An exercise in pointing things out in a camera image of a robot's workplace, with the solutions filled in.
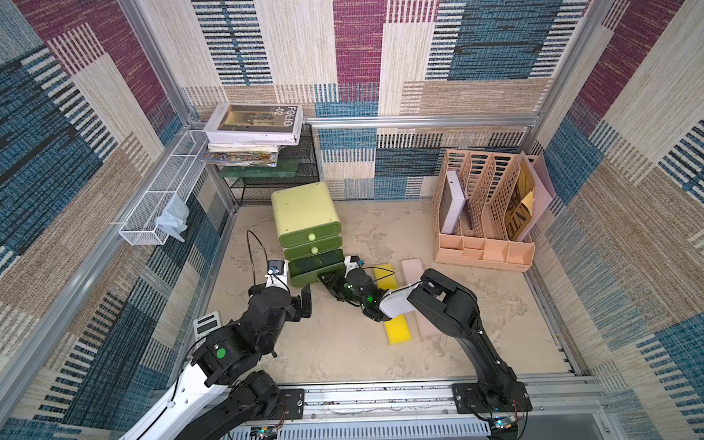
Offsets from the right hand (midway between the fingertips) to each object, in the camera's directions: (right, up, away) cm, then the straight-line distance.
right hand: (316, 276), depth 91 cm
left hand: (-3, +2, -21) cm, 22 cm away
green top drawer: (-1, +14, -6) cm, 15 cm away
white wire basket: (-40, +31, -9) cm, 52 cm away
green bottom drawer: (-3, +2, +4) cm, 5 cm away
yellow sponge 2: (+26, -15, -7) cm, 31 cm away
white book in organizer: (+48, +24, +4) cm, 54 cm away
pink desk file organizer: (+65, +25, +21) cm, 73 cm away
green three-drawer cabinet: (-5, +23, -2) cm, 23 cm away
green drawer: (0, +9, 0) cm, 9 cm away
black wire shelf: (-7, +45, +17) cm, 49 cm away
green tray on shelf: (-13, +36, +6) cm, 39 cm away
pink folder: (+69, +21, +2) cm, 72 cm away
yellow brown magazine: (+69, +25, +8) cm, 73 cm away
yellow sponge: (+23, -2, +3) cm, 23 cm away
